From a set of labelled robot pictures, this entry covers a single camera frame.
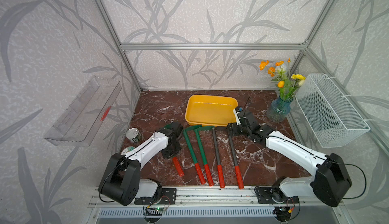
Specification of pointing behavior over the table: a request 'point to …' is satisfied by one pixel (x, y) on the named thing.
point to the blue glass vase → (280, 108)
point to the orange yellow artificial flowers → (287, 82)
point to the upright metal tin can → (133, 135)
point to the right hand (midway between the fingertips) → (231, 124)
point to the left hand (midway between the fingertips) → (176, 153)
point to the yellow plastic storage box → (210, 110)
